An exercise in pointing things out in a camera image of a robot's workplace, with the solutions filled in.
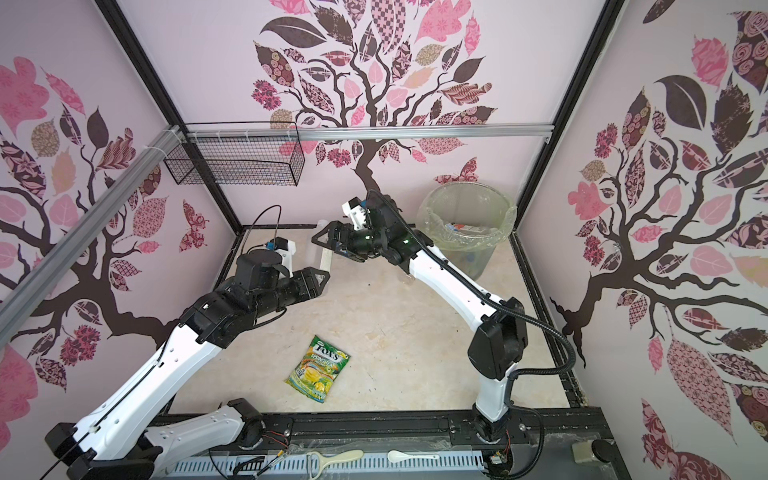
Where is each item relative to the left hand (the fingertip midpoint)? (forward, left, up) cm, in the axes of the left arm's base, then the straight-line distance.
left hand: (322, 283), depth 69 cm
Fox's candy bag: (-13, +5, -26) cm, 30 cm away
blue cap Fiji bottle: (+29, -41, -10) cm, 51 cm away
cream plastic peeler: (-32, +2, -28) cm, 43 cm away
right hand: (+9, 0, +5) cm, 10 cm away
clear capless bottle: (+6, -1, +4) cm, 7 cm away
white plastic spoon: (-32, -17, -27) cm, 45 cm away
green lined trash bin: (+38, -44, -16) cm, 60 cm away
